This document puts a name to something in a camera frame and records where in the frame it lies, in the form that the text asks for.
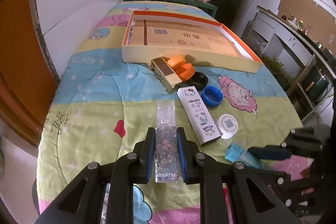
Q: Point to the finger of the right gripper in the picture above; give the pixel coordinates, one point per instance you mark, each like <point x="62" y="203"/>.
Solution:
<point x="270" y="152"/>
<point x="302" y="139"/>

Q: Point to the white kitchen counter cabinet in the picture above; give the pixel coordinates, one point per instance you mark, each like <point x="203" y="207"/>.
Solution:
<point x="308" y="78"/>

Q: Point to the blue bottle cap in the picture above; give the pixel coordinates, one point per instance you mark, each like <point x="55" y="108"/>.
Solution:
<point x="212" y="96"/>

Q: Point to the black bottle cap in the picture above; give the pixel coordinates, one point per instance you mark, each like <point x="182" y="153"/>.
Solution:
<point x="199" y="81"/>

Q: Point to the clear floral lip gloss box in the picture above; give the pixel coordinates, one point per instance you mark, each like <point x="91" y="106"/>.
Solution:
<point x="166" y="148"/>

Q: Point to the white QR code cap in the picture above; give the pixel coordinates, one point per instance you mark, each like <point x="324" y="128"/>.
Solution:
<point x="227" y="125"/>

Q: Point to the colourful cartoon bed quilt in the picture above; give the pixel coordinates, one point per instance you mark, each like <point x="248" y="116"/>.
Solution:
<point x="104" y="106"/>

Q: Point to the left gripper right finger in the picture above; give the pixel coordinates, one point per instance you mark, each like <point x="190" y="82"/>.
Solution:
<point x="232" y="193"/>

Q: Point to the light blue floral lighter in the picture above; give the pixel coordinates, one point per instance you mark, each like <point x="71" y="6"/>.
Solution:
<point x="236" y="153"/>

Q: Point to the orange wooden door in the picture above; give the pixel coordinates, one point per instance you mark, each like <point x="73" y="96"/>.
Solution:
<point x="27" y="84"/>

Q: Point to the orange rimmed cardboard tray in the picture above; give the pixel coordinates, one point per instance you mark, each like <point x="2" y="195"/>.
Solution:
<point x="203" y="43"/>

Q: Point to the white Hello Kitty box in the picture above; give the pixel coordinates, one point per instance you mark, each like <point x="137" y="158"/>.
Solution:
<point x="198" y="115"/>

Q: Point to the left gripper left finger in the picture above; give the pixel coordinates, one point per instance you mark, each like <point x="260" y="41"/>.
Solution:
<point x="82" y="199"/>

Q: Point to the gold rectangular box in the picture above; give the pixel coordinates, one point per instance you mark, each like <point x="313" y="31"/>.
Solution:
<point x="166" y="75"/>

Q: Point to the light orange bottle cap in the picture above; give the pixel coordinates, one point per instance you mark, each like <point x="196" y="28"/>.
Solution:
<point x="176" y="61"/>

